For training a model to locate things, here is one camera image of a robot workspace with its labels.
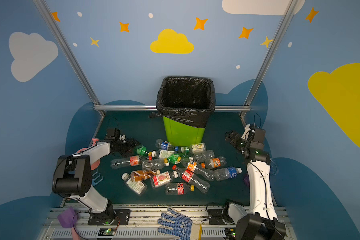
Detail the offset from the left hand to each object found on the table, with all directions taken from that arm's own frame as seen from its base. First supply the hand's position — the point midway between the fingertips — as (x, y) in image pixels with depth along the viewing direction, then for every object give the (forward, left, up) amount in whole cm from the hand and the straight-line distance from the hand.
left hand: (139, 146), depth 94 cm
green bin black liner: (+27, -30, +13) cm, 42 cm away
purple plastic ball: (-19, -65, -5) cm, 68 cm away
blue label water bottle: (-15, -54, -3) cm, 56 cm away
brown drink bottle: (-19, -6, 0) cm, 20 cm away
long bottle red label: (-19, -31, -2) cm, 36 cm away
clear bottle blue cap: (+3, -13, -3) cm, 14 cm away
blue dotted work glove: (-42, -28, -6) cm, 51 cm away
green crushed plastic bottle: (-2, -2, -2) cm, 3 cm away
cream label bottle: (0, -35, -2) cm, 35 cm away
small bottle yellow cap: (-26, -26, -1) cm, 36 cm away
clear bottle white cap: (-25, -4, -3) cm, 25 cm away
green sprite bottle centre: (-7, -23, -2) cm, 24 cm away
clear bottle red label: (-10, +3, -1) cm, 11 cm away
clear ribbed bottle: (-1, -42, -10) cm, 44 cm away
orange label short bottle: (-10, -48, -1) cm, 49 cm away
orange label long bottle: (-14, -35, 0) cm, 37 cm away
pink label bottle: (-19, -16, -3) cm, 25 cm away
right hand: (-4, -54, +18) cm, 57 cm away
